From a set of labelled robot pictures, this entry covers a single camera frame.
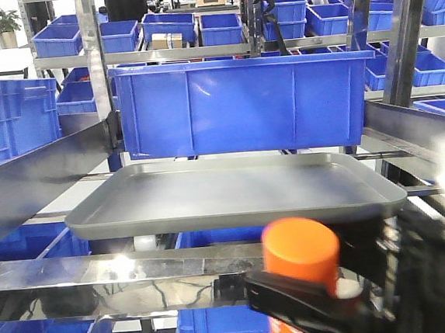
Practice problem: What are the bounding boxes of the tall ribbed blue crate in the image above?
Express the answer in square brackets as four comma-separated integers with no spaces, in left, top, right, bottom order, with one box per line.
[0,74,65,166]

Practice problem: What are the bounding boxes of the small cardboard box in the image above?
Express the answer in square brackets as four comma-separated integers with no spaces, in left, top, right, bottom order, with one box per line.
[150,30,185,52]

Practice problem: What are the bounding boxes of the large smooth blue bin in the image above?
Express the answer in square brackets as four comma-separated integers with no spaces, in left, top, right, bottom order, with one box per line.
[107,45,384,167]

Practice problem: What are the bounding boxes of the row of blue bins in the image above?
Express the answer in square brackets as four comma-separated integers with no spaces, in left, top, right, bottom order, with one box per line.
[29,0,445,121]

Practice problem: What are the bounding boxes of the steel shelf rack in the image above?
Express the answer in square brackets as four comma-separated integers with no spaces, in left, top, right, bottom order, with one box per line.
[16,0,445,134]

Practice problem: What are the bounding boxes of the grey metal tray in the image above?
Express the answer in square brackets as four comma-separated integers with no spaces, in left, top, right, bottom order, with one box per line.
[59,140,410,248]

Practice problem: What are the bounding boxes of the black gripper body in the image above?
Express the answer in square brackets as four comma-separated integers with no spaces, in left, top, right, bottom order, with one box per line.
[366,200,445,333]

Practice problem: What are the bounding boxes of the steel roller rack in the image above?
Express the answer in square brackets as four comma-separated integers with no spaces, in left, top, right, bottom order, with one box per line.
[0,0,445,333]

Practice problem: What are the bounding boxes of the orange cylinder capacitor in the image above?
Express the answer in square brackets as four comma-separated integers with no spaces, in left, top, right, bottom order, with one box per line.
[259,213,349,333]

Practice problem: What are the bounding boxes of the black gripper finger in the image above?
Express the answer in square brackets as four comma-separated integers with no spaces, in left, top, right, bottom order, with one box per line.
[330,217,391,290]
[242,259,394,333]

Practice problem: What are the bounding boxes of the black strap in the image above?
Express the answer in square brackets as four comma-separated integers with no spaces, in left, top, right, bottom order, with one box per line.
[252,0,294,58]

